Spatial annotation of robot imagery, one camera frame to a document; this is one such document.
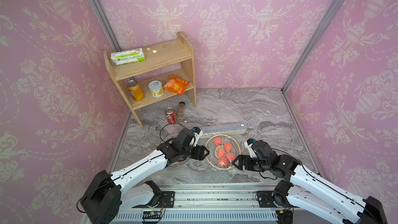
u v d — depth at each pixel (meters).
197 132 0.73
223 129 0.94
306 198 0.57
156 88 0.85
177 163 0.81
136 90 0.80
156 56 0.78
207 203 0.74
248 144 0.75
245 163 0.69
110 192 0.40
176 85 0.87
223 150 0.88
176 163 0.81
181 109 1.04
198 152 0.70
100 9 0.78
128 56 0.71
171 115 0.95
